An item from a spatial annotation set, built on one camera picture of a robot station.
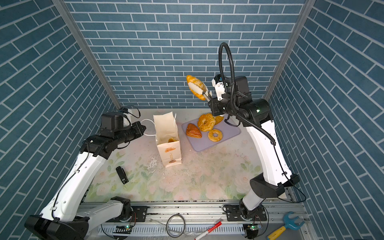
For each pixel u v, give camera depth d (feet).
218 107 1.78
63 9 2.32
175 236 2.19
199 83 2.26
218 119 3.58
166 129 3.08
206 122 3.45
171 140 3.15
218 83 1.71
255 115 1.26
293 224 2.26
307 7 2.32
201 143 3.33
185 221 2.35
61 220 1.19
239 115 1.28
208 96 2.10
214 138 3.34
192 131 3.34
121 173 2.78
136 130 2.05
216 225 2.29
